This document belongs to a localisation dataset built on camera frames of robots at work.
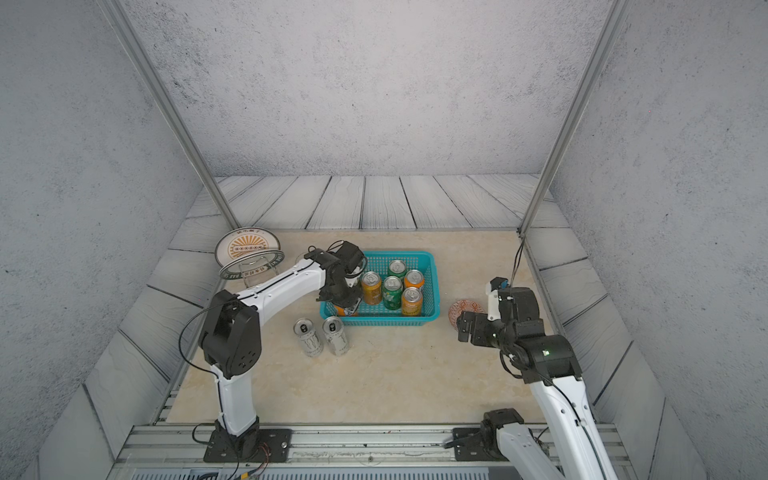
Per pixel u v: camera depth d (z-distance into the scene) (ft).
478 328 2.02
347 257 2.50
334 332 2.59
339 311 2.85
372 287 3.02
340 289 2.45
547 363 1.45
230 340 1.62
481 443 2.37
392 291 2.99
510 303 1.69
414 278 3.06
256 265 3.17
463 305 3.09
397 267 3.15
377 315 3.16
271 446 2.38
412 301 2.91
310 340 2.62
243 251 3.23
